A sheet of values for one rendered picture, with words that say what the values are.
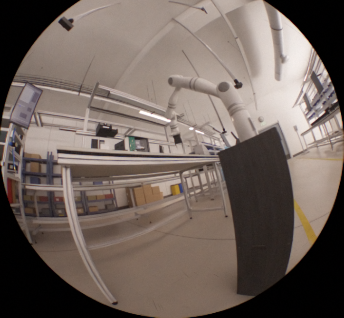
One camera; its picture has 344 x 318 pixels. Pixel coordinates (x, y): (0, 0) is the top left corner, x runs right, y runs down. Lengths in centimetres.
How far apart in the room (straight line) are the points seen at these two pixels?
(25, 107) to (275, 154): 197
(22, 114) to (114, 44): 244
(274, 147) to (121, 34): 316
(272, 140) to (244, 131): 15
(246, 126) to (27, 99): 195
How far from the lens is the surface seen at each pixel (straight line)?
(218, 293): 93
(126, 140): 98
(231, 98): 57
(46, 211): 461
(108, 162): 63
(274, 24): 386
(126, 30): 312
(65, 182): 68
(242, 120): 52
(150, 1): 303
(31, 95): 176
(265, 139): 42
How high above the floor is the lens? 78
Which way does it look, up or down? 17 degrees up
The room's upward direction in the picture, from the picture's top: 13 degrees counter-clockwise
